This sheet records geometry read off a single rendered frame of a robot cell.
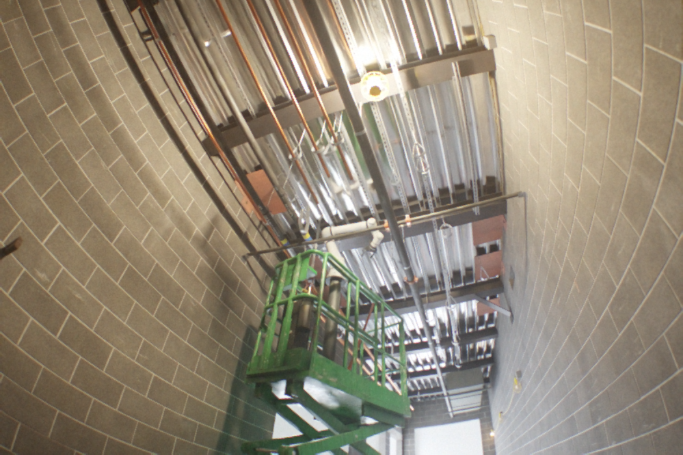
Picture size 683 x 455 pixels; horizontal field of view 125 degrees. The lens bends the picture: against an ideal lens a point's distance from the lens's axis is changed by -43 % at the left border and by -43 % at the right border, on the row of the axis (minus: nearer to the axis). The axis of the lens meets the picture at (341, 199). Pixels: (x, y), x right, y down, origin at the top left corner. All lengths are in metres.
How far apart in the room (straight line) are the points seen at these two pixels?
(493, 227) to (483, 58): 2.38
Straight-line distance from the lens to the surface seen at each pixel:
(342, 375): 2.45
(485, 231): 4.47
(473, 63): 2.99
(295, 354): 2.28
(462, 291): 5.41
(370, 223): 3.54
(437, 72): 2.93
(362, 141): 2.39
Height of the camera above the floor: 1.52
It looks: 51 degrees up
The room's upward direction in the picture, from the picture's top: 5 degrees clockwise
